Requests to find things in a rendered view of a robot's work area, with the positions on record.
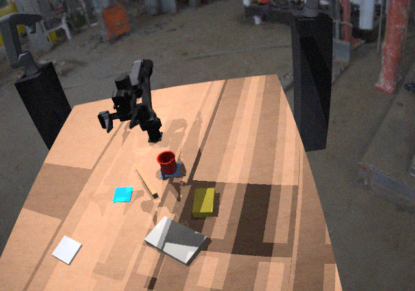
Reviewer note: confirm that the dark red cup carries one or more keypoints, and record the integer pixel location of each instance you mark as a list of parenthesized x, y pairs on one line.
[(167, 162)]

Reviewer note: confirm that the dark brown long bar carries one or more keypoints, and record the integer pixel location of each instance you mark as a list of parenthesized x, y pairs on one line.
[(146, 181)]

